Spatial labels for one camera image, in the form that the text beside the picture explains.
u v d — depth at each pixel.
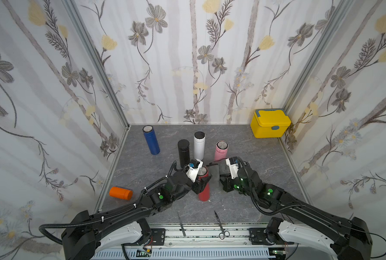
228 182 0.65
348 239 0.40
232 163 0.66
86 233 0.40
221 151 0.82
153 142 0.97
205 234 0.76
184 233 0.75
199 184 0.64
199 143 0.86
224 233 0.75
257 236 0.73
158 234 0.75
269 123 1.05
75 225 0.41
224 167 0.74
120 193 0.84
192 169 0.63
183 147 0.82
